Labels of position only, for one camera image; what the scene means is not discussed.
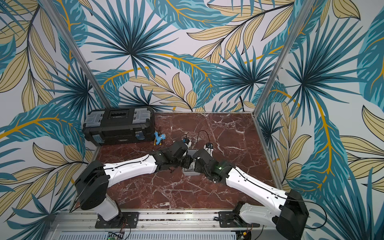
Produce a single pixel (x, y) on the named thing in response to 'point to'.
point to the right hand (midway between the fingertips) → (198, 163)
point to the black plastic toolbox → (119, 125)
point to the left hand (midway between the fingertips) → (191, 162)
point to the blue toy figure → (158, 139)
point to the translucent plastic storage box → (191, 171)
